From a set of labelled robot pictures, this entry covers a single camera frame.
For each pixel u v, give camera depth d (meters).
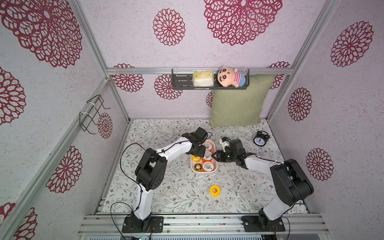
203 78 0.90
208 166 0.90
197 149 0.80
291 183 0.47
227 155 0.81
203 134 0.76
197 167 0.94
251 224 0.73
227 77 0.85
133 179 0.52
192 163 0.95
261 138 1.00
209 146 0.98
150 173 0.51
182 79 1.00
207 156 0.95
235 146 0.74
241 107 1.01
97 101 0.82
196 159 0.95
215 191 0.84
